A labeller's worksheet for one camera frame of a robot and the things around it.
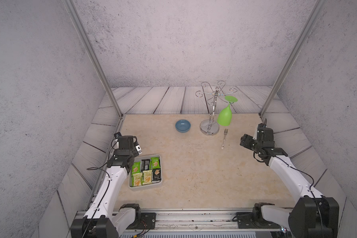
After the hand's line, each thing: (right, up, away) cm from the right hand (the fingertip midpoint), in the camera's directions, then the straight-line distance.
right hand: (247, 138), depth 84 cm
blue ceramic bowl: (-36, +7, +27) cm, 46 cm away
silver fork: (-5, +2, +27) cm, 27 cm away
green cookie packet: (-54, -15, +7) cm, 56 cm away
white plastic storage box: (-64, -14, +10) cm, 67 cm away
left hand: (-65, -5, -2) cm, 66 cm away
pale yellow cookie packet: (-57, -22, +1) cm, 61 cm away
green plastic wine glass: (-12, +12, +3) cm, 17 cm away
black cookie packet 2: (-52, -21, +1) cm, 56 cm away
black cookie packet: (-59, -16, +7) cm, 62 cm away
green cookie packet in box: (-64, -18, +5) cm, 67 cm away
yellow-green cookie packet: (-62, -23, 0) cm, 66 cm away
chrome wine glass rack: (-16, +6, +27) cm, 32 cm away
